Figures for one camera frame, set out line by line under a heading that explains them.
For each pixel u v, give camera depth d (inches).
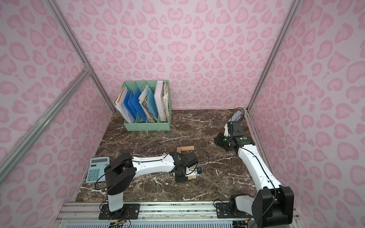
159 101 37.4
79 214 29.0
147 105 37.2
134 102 38.3
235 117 43.2
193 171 27.6
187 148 37.6
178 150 37.7
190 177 32.3
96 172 33.8
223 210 28.7
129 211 28.6
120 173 19.1
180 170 24.6
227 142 26.7
